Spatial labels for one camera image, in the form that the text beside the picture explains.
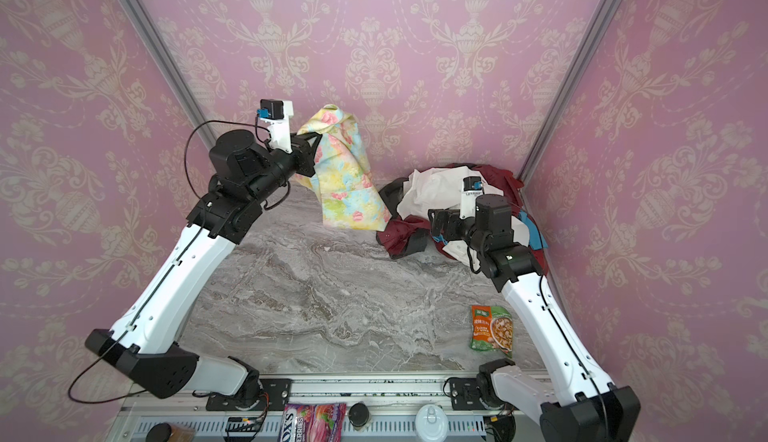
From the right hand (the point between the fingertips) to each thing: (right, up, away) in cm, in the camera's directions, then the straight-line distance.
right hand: (447, 209), depth 74 cm
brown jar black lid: (-60, -47, -12) cm, 77 cm away
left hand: (-28, +16, -13) cm, 35 cm away
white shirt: (+3, +7, +28) cm, 29 cm away
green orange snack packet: (+14, -33, +9) cm, 37 cm away
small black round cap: (-21, -43, -12) cm, 49 cm away
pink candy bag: (-32, -49, -6) cm, 59 cm away
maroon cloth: (-13, -8, +23) cm, 28 cm away
